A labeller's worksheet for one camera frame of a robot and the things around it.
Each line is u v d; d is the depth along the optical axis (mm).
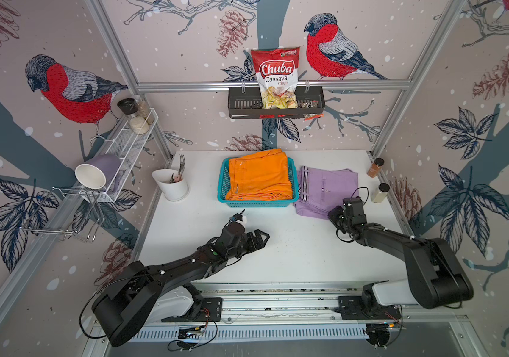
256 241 751
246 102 949
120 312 405
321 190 1031
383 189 949
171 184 951
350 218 724
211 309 732
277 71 801
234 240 658
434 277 433
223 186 954
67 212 581
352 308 729
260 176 998
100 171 607
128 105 778
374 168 1070
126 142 834
